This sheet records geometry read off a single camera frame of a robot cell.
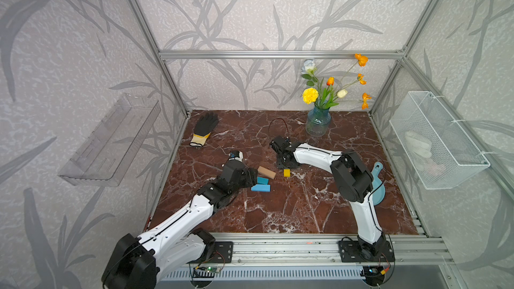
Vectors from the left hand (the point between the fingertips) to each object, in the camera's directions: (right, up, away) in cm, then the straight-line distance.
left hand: (253, 172), depth 82 cm
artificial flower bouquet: (+34, +35, +16) cm, 51 cm away
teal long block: (+2, -5, +9) cm, 11 cm away
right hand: (+13, +1, +17) cm, 21 cm away
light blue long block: (+3, -9, +8) cm, 12 cm away
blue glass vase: (+31, +22, +19) cm, 43 cm away
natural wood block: (+5, -2, +13) cm, 14 cm away
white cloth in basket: (+64, +12, -5) cm, 66 cm away
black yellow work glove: (-31, +18, +30) cm, 47 cm away
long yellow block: (+15, -3, +12) cm, 19 cm away
